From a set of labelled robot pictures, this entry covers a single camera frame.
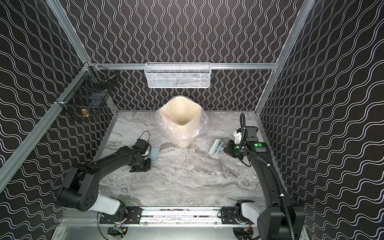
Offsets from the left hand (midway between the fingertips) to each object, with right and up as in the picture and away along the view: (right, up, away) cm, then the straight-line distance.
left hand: (151, 169), depth 88 cm
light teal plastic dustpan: (0, +8, +6) cm, 10 cm away
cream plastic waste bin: (+17, +32, +14) cm, 38 cm away
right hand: (+42, +13, -9) cm, 45 cm away
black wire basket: (-41, +43, +4) cm, 60 cm away
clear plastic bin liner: (+31, +28, +2) cm, 42 cm away
